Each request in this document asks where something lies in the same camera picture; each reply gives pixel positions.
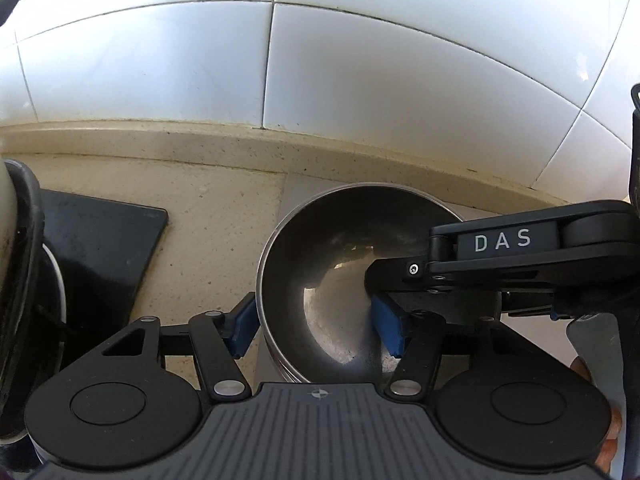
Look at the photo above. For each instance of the silver pressure cooker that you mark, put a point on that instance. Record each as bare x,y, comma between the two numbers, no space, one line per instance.
33,303

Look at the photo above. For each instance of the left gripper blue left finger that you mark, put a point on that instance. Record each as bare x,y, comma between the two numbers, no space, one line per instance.
218,340

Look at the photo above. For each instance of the steel bowl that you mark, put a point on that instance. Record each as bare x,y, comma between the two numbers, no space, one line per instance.
311,299

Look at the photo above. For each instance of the person's right hand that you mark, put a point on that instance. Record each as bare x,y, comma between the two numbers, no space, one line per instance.
609,447

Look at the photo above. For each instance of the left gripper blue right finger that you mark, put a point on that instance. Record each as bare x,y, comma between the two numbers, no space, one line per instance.
415,339

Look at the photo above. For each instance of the black glass gas stove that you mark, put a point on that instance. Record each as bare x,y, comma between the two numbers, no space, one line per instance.
103,248

